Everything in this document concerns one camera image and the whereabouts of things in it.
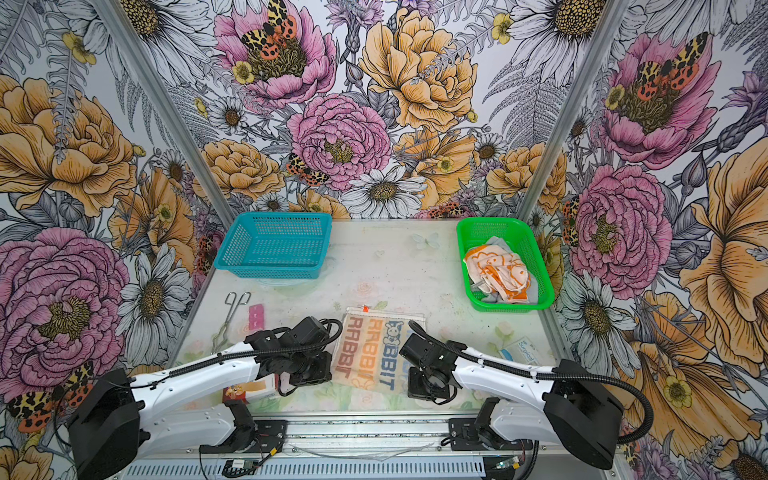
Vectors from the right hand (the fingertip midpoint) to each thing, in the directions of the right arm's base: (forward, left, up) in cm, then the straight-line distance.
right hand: (419, 406), depth 78 cm
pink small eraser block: (+26, +48, +2) cm, 55 cm away
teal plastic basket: (+57, +49, 0) cm, 76 cm away
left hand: (+5, +24, +3) cm, 24 cm away
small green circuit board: (-11, +43, 0) cm, 44 cm away
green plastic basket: (+58, -25, +2) cm, 64 cm away
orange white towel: (+38, -27, +6) cm, 48 cm away
